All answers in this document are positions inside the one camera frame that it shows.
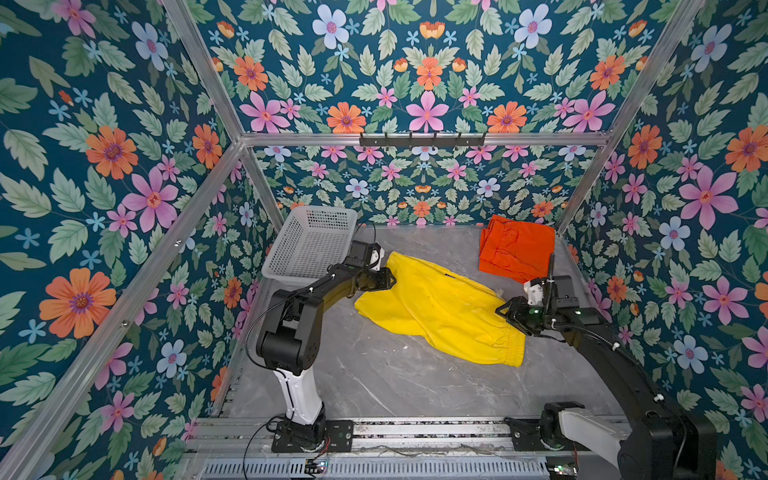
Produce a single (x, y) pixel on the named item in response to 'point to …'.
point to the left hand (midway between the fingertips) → (396, 272)
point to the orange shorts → (517, 250)
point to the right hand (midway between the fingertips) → (501, 311)
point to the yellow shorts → (435, 303)
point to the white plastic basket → (315, 238)
